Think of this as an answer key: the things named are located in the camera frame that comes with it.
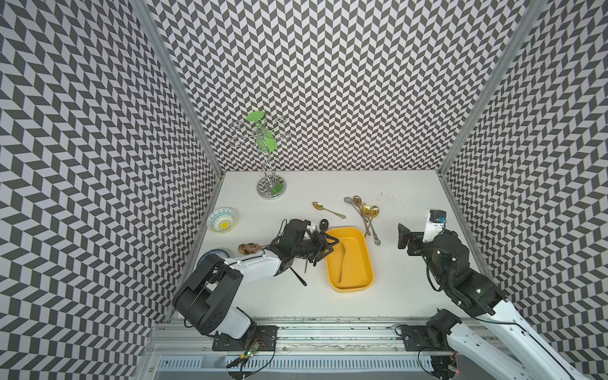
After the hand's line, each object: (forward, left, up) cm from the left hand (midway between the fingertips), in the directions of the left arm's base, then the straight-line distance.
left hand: (337, 246), depth 82 cm
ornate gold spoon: (+25, +6, -10) cm, 28 cm away
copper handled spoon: (+4, +35, -9) cm, 36 cm away
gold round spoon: (+20, -18, -9) cm, 28 cm away
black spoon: (+15, +5, -10) cm, 18 cm away
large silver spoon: (-4, -2, -9) cm, 10 cm away
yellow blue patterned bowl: (+17, +48, -8) cm, 51 cm away
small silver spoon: (+29, -8, -11) cm, 32 cm away
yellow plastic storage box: (-3, -5, -11) cm, 12 cm away
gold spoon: (+22, -15, -9) cm, 28 cm away
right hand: (-1, -23, +12) cm, 26 cm away
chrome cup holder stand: (+36, +30, -9) cm, 47 cm away
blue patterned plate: (+1, +44, -5) cm, 44 cm away
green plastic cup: (+38, +27, +17) cm, 50 cm away
